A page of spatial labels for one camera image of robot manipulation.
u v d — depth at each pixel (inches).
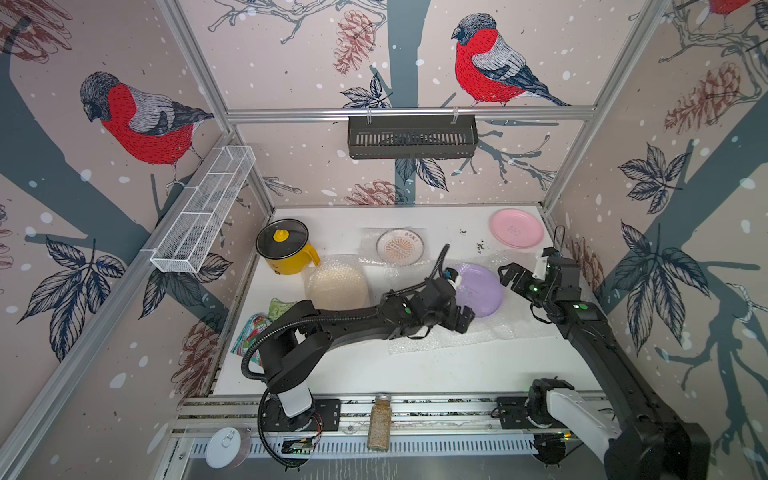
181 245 27.9
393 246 42.6
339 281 37.5
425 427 28.5
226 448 25.6
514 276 29.3
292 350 17.5
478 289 37.7
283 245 37.5
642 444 14.6
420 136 42.1
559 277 24.0
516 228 44.9
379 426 26.9
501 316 35.1
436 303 24.6
